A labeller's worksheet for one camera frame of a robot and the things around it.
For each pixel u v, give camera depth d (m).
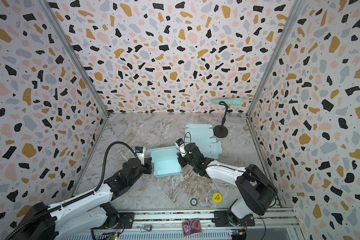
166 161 0.91
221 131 1.11
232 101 0.84
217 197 0.81
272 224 0.75
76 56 0.87
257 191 0.44
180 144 0.76
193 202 0.80
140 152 0.71
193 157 0.66
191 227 0.71
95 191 0.52
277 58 0.90
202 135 1.08
